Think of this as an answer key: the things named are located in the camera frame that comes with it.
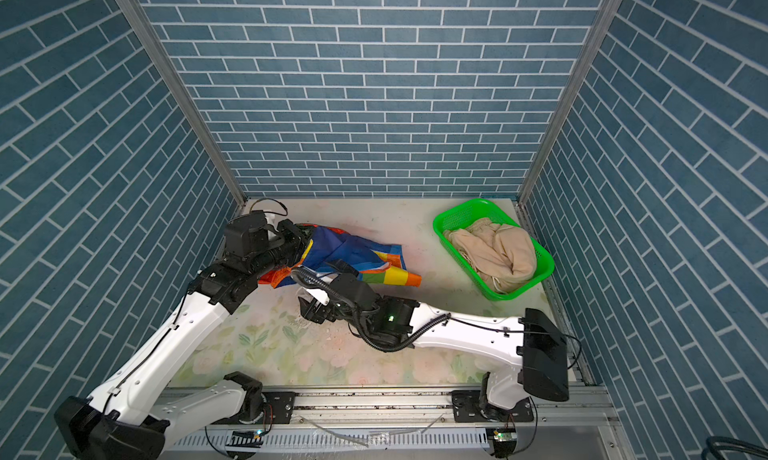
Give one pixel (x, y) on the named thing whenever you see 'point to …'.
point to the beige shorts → (501, 254)
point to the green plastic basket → (543, 267)
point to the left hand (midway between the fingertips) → (320, 225)
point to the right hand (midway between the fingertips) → (312, 273)
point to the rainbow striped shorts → (374, 263)
